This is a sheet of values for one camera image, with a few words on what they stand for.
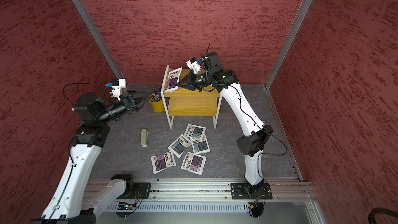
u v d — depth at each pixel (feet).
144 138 2.94
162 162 2.72
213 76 1.78
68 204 1.22
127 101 1.75
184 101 2.94
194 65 2.16
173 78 2.33
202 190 2.48
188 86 2.03
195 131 3.08
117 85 1.86
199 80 1.98
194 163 2.67
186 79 2.15
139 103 1.75
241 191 2.42
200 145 2.88
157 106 3.29
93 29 2.92
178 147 2.88
